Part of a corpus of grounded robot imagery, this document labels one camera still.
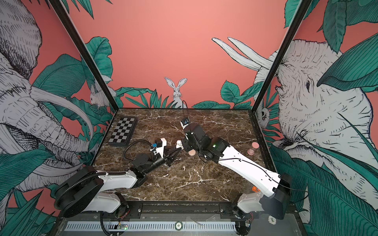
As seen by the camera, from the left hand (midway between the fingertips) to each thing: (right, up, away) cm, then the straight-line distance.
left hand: (180, 147), depth 73 cm
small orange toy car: (+41, -25, +7) cm, 49 cm away
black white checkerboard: (-43, +5, +28) cm, 52 cm away
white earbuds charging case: (-1, +1, +1) cm, 2 cm away
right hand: (+2, +6, -2) cm, 6 cm away
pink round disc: (+6, -8, +23) cm, 25 cm away
